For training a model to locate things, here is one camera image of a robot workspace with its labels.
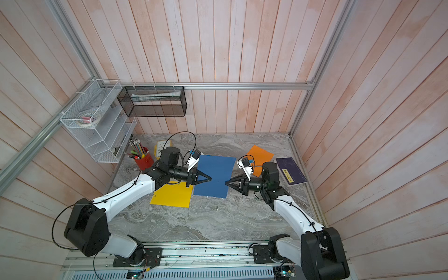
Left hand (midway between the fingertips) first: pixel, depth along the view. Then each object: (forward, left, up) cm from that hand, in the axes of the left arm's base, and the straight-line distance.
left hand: (208, 181), depth 73 cm
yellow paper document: (+4, +20, -22) cm, 30 cm away
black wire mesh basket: (+41, +31, +12) cm, 53 cm away
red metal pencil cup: (+20, +38, -13) cm, 44 cm away
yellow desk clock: (+36, +34, -18) cm, 53 cm away
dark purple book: (+20, -48, -22) cm, 56 cm away
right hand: (0, -8, -2) cm, 9 cm away
